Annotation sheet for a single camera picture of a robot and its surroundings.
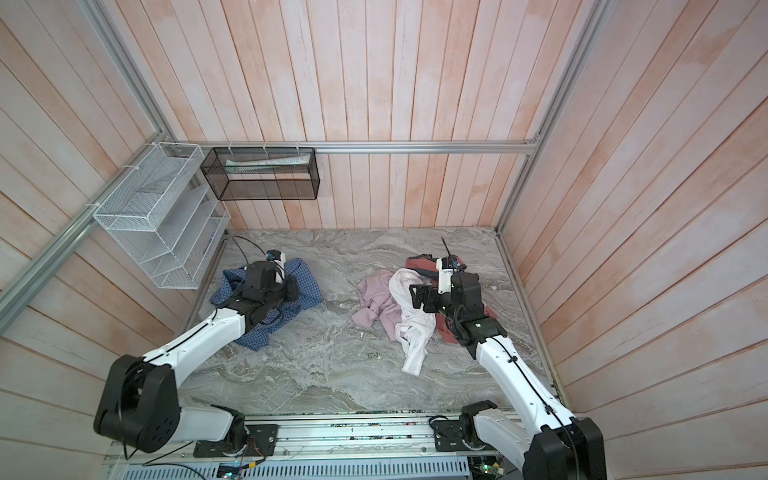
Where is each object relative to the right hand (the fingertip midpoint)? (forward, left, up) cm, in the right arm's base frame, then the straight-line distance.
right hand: (424, 285), depth 82 cm
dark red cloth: (+20, -4, -16) cm, 26 cm away
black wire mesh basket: (+41, +55, +8) cm, 69 cm away
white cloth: (-5, +2, -15) cm, 16 cm away
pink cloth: (+2, +13, -12) cm, 18 cm away
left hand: (+2, +38, -5) cm, 38 cm away
